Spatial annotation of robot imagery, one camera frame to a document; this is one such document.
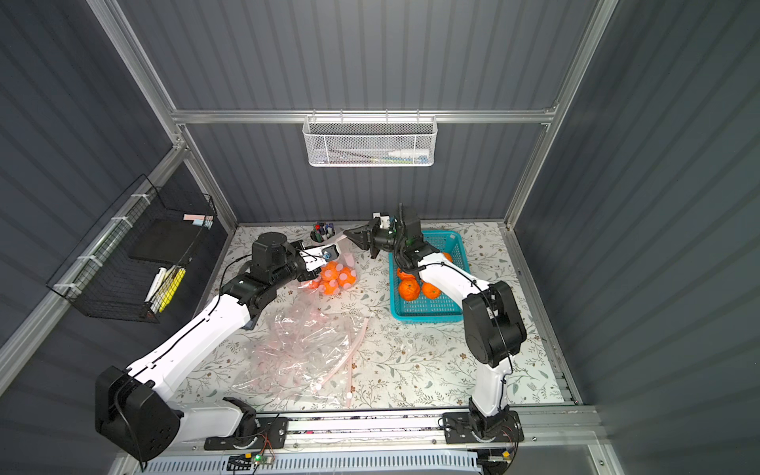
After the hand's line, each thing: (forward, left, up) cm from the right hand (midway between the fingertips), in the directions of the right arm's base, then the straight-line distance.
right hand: (347, 231), depth 77 cm
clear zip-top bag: (-18, +12, -17) cm, 28 cm away
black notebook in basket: (-2, +49, -2) cm, 49 cm away
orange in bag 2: (-3, +8, -24) cm, 25 cm away
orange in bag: (+1, +3, -23) cm, 24 cm away
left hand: (-2, +9, -2) cm, 9 cm away
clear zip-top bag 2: (-29, +17, -30) cm, 45 cm away
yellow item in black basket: (-17, +40, -2) cm, 43 cm away
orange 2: (-3, -24, -25) cm, 35 cm away
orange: (-3, -18, -24) cm, 30 cm away
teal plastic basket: (-6, -22, -30) cm, 38 cm away
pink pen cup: (+16, +12, -17) cm, 26 cm away
